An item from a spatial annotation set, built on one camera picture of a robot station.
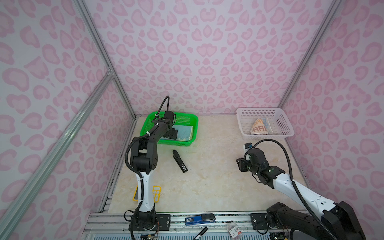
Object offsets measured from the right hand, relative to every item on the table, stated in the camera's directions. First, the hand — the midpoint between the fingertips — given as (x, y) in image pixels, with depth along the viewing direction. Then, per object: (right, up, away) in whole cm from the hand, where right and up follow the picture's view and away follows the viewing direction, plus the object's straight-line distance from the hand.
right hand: (239, 158), depth 85 cm
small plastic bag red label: (-7, -30, -16) cm, 35 cm away
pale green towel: (-32, +14, +18) cm, 40 cm away
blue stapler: (-21, -25, -14) cm, 36 cm away
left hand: (-42, +14, +18) cm, 48 cm away
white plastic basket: (+36, +18, +23) cm, 46 cm away
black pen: (-21, -31, -14) cm, 40 cm away
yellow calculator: (-46, -18, -3) cm, 50 cm away
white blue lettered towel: (+21, +18, +19) cm, 33 cm away
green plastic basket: (-37, +24, +36) cm, 57 cm away
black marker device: (-35, -4, +12) cm, 37 cm away
